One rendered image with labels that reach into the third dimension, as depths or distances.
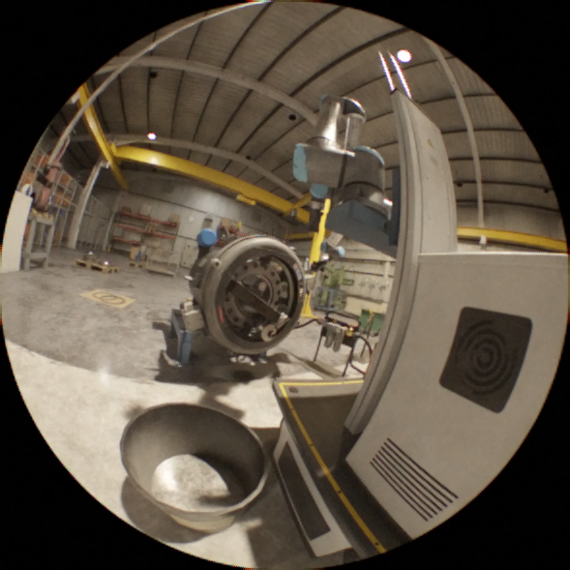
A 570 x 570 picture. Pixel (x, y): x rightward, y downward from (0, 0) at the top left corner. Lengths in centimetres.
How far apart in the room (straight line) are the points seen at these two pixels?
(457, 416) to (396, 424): 12
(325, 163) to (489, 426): 74
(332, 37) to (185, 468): 842
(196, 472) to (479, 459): 65
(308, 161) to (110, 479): 127
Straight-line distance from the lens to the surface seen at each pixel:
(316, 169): 66
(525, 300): 31
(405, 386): 37
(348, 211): 53
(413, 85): 860
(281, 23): 789
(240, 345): 111
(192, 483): 66
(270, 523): 77
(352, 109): 118
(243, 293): 99
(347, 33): 784
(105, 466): 87
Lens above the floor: 73
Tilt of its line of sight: 1 degrees down
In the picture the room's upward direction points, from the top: 13 degrees clockwise
